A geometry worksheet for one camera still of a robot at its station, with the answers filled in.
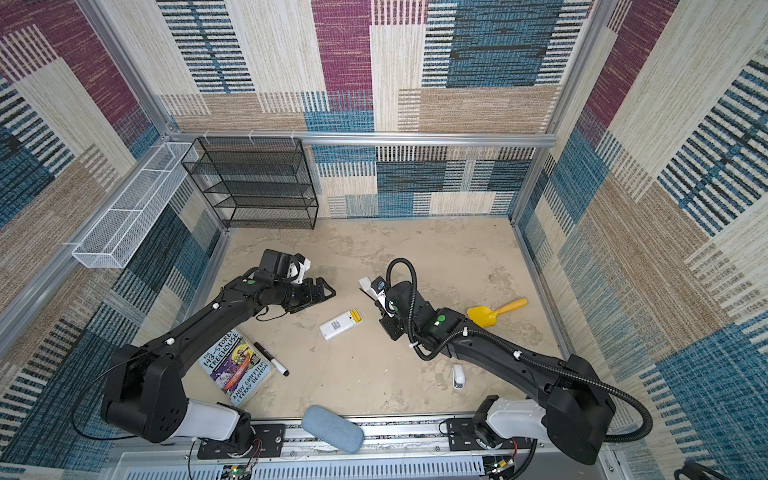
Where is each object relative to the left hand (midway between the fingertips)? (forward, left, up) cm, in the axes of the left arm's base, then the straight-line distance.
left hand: (326, 292), depth 84 cm
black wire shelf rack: (+46, +31, +3) cm, 55 cm away
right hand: (-6, -18, -1) cm, 19 cm away
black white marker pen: (-14, +15, -13) cm, 24 cm away
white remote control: (-5, -1, -13) cm, 13 cm away
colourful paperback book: (-15, +26, -12) cm, 32 cm away
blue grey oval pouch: (-31, -4, -11) cm, 33 cm away
